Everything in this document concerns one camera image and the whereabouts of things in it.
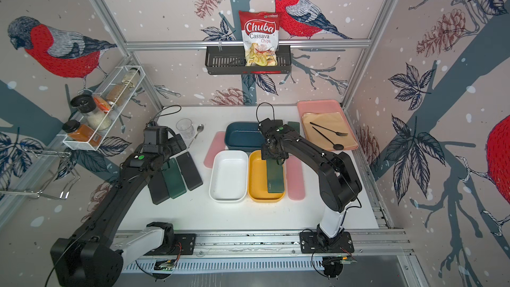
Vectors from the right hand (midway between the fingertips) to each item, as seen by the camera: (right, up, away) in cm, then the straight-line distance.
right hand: (270, 154), depth 89 cm
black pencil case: (-39, -9, +3) cm, 40 cm away
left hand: (-40, +8, -9) cm, 42 cm away
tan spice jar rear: (-62, +26, -12) cm, 68 cm away
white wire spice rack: (-63, +36, -2) cm, 73 cm away
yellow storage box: (-6, -12, 0) cm, 13 cm away
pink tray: (+35, +25, +34) cm, 55 cm away
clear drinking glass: (-46, +12, +18) cm, 51 cm away
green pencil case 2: (-44, -12, -1) cm, 46 cm away
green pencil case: (+2, -8, -8) cm, 12 cm away
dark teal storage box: (-14, +7, +16) cm, 23 cm away
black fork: (+39, +8, +17) cm, 43 cm away
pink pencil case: (-28, +2, +14) cm, 31 cm away
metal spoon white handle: (-39, +11, +21) cm, 46 cm away
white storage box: (-19, -10, -2) cm, 21 cm away
